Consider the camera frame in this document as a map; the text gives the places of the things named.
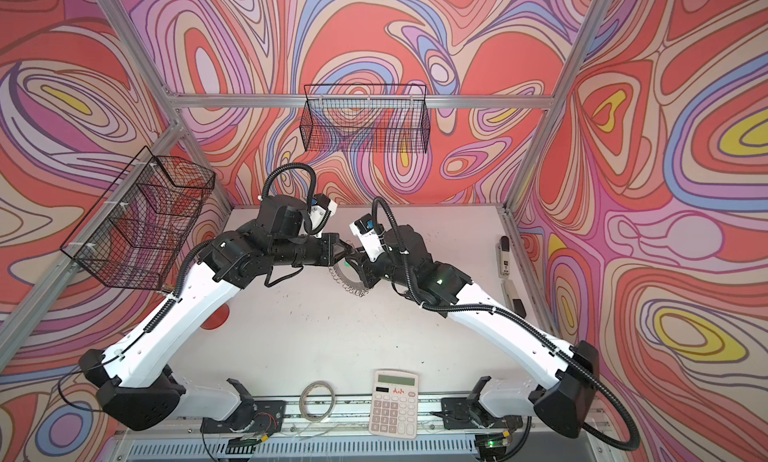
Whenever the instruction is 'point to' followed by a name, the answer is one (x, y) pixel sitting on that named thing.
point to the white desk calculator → (394, 404)
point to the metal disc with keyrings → (345, 275)
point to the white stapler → (504, 257)
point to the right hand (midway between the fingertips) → (357, 261)
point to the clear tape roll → (304, 398)
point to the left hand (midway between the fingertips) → (357, 248)
